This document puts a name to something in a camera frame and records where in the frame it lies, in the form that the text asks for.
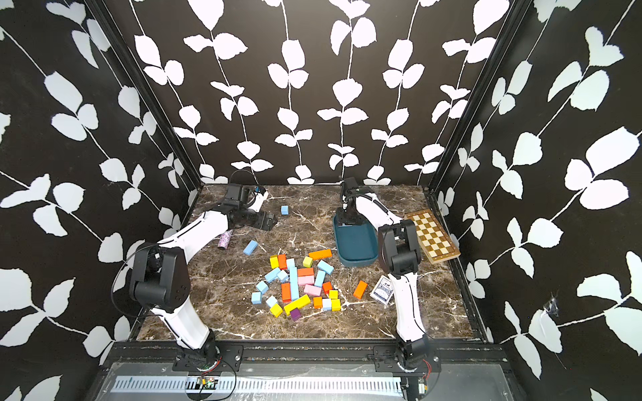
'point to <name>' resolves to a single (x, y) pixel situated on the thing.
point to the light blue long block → (275, 274)
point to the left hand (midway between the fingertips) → (267, 213)
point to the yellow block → (274, 261)
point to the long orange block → (320, 254)
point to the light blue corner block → (256, 297)
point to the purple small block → (296, 314)
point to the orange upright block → (286, 292)
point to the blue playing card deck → (383, 290)
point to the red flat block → (305, 271)
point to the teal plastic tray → (356, 238)
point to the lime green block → (308, 261)
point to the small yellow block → (277, 310)
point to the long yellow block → (298, 303)
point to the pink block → (312, 290)
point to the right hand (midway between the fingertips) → (342, 217)
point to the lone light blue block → (250, 247)
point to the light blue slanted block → (319, 278)
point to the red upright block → (282, 259)
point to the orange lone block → (360, 289)
